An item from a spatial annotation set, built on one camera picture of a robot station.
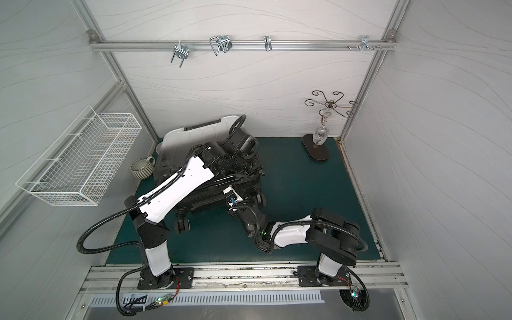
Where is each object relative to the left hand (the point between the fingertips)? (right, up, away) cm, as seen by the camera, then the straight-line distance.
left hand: (264, 168), depth 71 cm
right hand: (-12, -8, +6) cm, 15 cm away
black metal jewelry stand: (+34, +7, +44) cm, 56 cm away
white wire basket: (-65, 0, -2) cm, 65 cm away
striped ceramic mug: (-64, -2, +32) cm, 72 cm away
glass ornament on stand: (+28, +16, +22) cm, 39 cm away
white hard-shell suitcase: (-39, +8, +12) cm, 41 cm away
